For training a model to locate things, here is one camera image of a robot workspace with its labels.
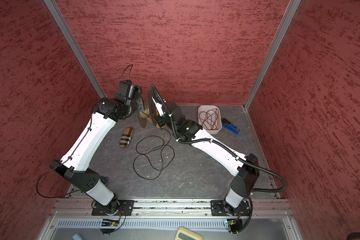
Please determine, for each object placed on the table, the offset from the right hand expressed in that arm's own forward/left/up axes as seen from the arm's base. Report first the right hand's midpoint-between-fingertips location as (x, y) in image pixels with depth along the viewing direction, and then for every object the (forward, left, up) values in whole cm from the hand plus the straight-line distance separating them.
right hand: (159, 110), depth 72 cm
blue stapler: (+11, -46, -31) cm, 57 cm away
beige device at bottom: (-47, -11, -31) cm, 58 cm away
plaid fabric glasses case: (+5, +26, -29) cm, 40 cm away
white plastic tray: (+30, -31, -29) cm, 52 cm away
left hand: (+3, +11, 0) cm, 12 cm away
